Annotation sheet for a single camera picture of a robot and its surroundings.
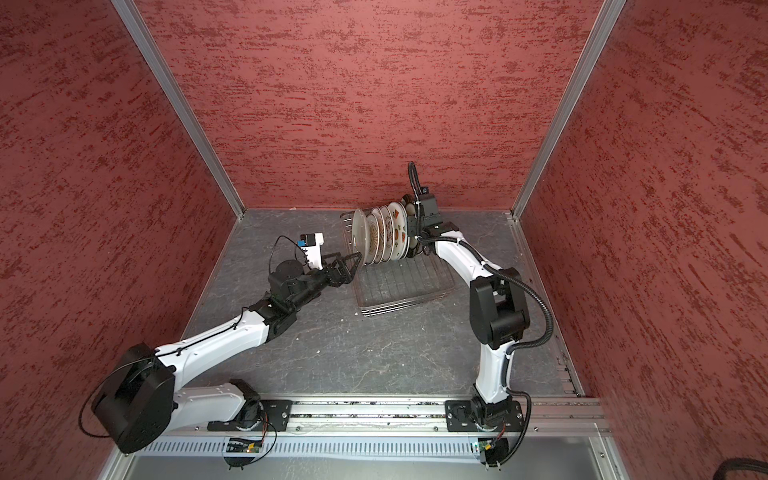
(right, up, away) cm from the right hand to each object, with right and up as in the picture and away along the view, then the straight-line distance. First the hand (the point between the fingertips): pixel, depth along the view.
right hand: (415, 224), depth 96 cm
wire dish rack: (0, -21, +4) cm, 21 cm away
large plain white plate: (-19, -4, +8) cm, 21 cm away
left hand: (-18, -11, -17) cm, 27 cm away
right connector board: (+18, -57, -24) cm, 65 cm away
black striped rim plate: (-1, +6, +2) cm, 6 cm away
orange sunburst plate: (-14, -5, -2) cm, 15 cm away
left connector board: (-44, -56, -23) cm, 75 cm away
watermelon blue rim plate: (-4, -6, 0) cm, 7 cm away
